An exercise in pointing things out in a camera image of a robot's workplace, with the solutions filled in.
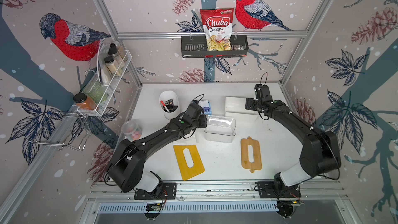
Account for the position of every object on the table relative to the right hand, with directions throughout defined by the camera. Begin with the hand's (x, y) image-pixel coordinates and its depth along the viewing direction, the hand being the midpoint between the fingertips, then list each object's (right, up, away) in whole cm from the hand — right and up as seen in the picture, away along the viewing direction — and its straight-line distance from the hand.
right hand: (250, 101), depth 91 cm
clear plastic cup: (-70, -17, -4) cm, 72 cm away
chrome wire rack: (-80, -9, -35) cm, 88 cm away
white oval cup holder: (-52, +3, +4) cm, 52 cm away
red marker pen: (-53, -3, +4) cm, 53 cm away
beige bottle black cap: (-74, +17, -14) cm, 77 cm away
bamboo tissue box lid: (-6, -33, -10) cm, 35 cm away
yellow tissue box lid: (-37, -37, -12) cm, 54 cm away
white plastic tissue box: (-6, -5, +12) cm, 15 cm away
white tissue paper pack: (-35, -21, -8) cm, 42 cm away
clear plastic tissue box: (-18, -18, +4) cm, 25 cm away
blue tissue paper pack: (-26, -4, +9) cm, 28 cm away
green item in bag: (-79, +6, -20) cm, 82 cm away
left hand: (-26, -9, -6) cm, 28 cm away
